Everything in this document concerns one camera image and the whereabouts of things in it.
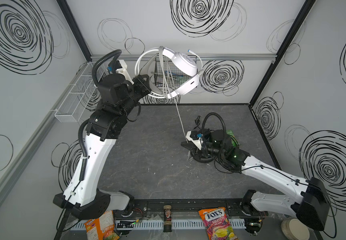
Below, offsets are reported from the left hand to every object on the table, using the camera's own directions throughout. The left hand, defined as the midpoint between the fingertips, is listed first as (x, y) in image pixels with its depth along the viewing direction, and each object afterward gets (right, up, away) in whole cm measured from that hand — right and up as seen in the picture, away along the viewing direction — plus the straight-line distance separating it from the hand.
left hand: (150, 75), depth 54 cm
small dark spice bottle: (+6, -64, +13) cm, 66 cm away
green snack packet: (+47, -26, +47) cm, 71 cm away
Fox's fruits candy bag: (+29, -65, +12) cm, 72 cm away
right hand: (+12, -28, +14) cm, 34 cm away
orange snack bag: (-24, -66, +12) cm, 71 cm away
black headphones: (+26, -41, +35) cm, 60 cm away
